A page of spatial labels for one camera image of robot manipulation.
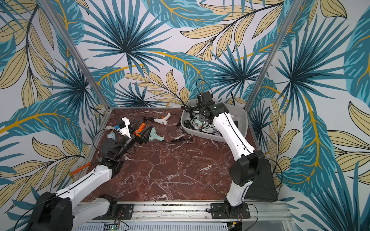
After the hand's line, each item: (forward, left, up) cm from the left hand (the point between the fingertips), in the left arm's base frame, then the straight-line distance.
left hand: (146, 124), depth 72 cm
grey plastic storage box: (+23, -28, -22) cm, 42 cm away
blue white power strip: (+11, +31, -26) cm, 42 cm away
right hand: (+11, -33, -4) cm, 35 cm away
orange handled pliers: (-10, +41, -29) cm, 51 cm away
